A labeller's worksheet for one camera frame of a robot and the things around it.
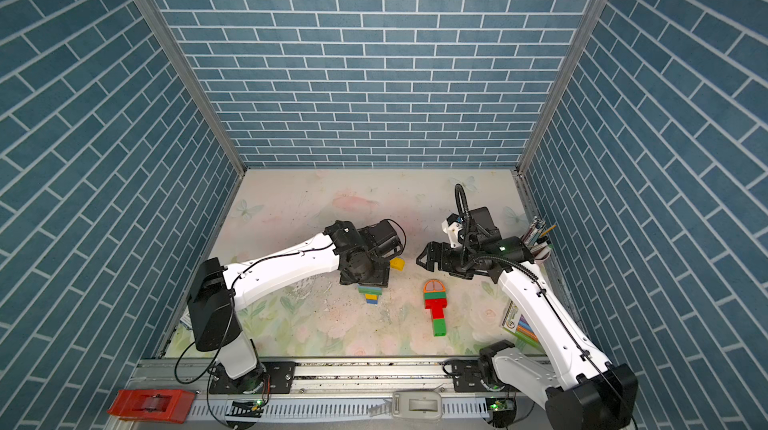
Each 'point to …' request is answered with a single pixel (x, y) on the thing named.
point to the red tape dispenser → (153, 404)
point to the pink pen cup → (537, 240)
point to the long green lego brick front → (435, 295)
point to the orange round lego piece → (434, 286)
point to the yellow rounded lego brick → (397, 263)
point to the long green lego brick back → (372, 290)
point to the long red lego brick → (435, 301)
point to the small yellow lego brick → (372, 297)
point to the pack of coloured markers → (514, 321)
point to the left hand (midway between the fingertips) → (383, 286)
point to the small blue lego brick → (370, 301)
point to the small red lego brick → (437, 310)
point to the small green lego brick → (440, 327)
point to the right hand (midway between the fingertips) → (434, 264)
